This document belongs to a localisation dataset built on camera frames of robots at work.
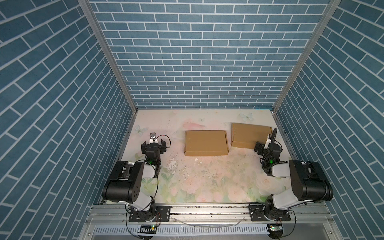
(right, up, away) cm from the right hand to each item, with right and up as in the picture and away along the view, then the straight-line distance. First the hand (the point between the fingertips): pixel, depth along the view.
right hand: (265, 141), depth 94 cm
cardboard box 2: (-7, +2, +13) cm, 15 cm away
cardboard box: (-38, -1, +3) cm, 38 cm away
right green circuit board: (-4, -41, -20) cm, 46 cm away
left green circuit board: (-68, -40, -22) cm, 82 cm away
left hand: (-71, +1, -1) cm, 71 cm away
